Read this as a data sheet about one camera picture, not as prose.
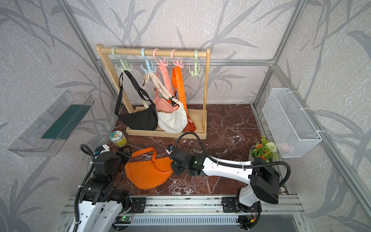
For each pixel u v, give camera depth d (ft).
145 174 2.61
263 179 1.35
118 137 2.99
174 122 3.06
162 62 2.42
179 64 2.42
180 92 2.62
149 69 2.42
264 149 2.53
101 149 2.08
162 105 3.33
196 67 2.36
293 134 1.96
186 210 2.41
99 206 1.60
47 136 2.06
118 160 1.98
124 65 2.45
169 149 2.23
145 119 3.21
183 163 1.88
